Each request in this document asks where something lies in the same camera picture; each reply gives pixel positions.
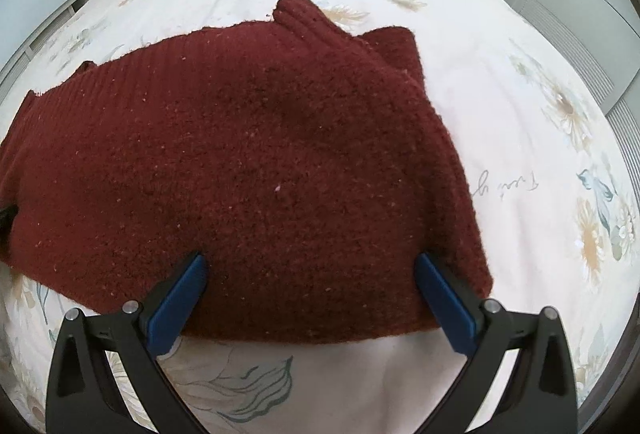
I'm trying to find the white radiator cover left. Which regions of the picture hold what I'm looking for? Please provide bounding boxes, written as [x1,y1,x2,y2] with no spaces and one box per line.
[0,0,88,101]

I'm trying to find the white floral bed cover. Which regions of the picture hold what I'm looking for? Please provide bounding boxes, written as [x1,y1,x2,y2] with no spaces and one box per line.
[1,0,639,433]

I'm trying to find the dark red knitted sweater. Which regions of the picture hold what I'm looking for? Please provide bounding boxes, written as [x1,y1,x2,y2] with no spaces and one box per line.
[1,0,492,343]

